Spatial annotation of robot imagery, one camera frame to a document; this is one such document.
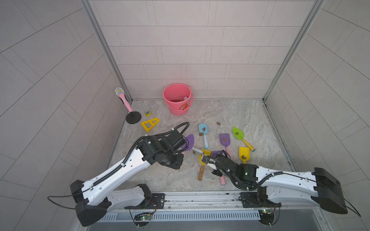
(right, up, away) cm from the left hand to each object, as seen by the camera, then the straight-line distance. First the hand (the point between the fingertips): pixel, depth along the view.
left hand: (182, 164), depth 67 cm
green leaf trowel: (+37, +8, +30) cm, 48 cm away
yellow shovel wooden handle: (+13, -1, +20) cm, 24 cm away
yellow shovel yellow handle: (+37, -2, +20) cm, 42 cm away
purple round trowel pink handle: (+3, +9, +3) cm, 10 cm away
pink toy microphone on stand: (-38, +20, +35) cm, 56 cm away
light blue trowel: (+12, +13, +32) cm, 37 cm away
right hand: (+14, -2, +11) cm, 19 cm away
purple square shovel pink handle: (+27, 0, +20) cm, 33 cm away
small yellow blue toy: (-28, +23, +39) cm, 53 cm away
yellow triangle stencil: (-29, +15, +33) cm, 47 cm away
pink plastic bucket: (-4, +33, +30) cm, 45 cm away
